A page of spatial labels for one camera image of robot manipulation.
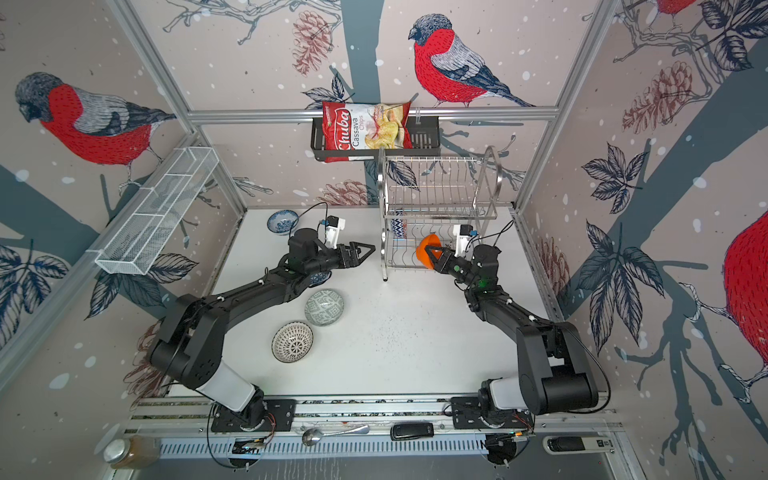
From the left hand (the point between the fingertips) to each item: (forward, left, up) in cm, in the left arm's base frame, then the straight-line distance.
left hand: (367, 250), depth 82 cm
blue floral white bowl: (+28, +35, -19) cm, 49 cm away
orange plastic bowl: (+5, -19, -2) cm, 19 cm away
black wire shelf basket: (+35, -18, +13) cm, 42 cm away
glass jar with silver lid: (-44, +49, -13) cm, 67 cm away
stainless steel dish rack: (+31, -19, -9) cm, 38 cm away
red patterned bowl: (+16, -10, -9) cm, 21 cm away
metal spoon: (-41, +13, -21) cm, 48 cm away
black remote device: (-40, -11, -23) cm, 47 cm away
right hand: (0, -16, -2) cm, 16 cm away
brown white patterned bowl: (-18, +22, -20) cm, 35 cm away
